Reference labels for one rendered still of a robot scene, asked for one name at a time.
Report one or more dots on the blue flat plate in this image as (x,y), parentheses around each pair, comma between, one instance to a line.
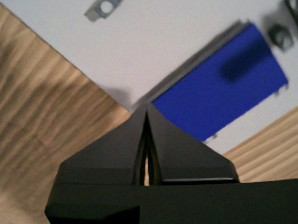
(225,81)

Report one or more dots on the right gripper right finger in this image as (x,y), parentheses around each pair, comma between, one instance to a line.
(181,159)

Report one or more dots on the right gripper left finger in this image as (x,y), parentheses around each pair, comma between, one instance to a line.
(114,157)

